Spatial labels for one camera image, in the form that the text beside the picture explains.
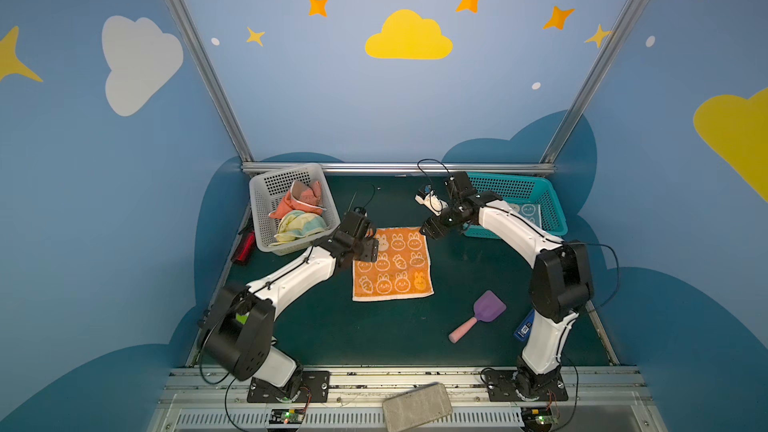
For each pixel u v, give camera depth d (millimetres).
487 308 878
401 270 947
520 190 1111
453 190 749
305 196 1044
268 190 1111
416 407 690
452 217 783
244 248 967
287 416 708
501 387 748
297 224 1002
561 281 498
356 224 676
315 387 749
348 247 660
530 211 1092
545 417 708
